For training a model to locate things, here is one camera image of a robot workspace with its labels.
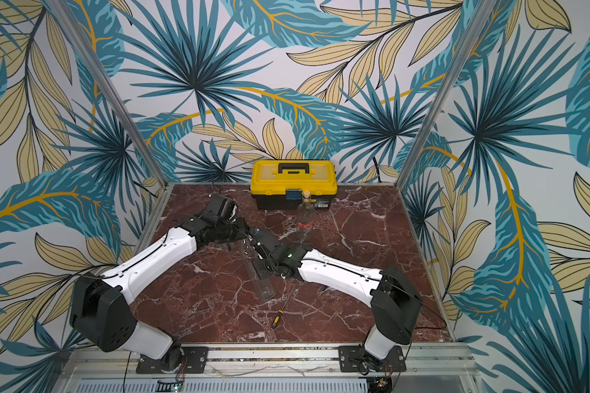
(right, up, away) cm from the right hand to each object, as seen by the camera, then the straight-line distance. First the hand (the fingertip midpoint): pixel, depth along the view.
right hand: (261, 260), depth 81 cm
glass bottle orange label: (+1, -10, +5) cm, 11 cm away
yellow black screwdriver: (+5, -19, 0) cm, 20 cm away
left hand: (-5, +9, +2) cm, 10 cm away
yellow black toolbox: (+5, +27, +17) cm, 32 cm away
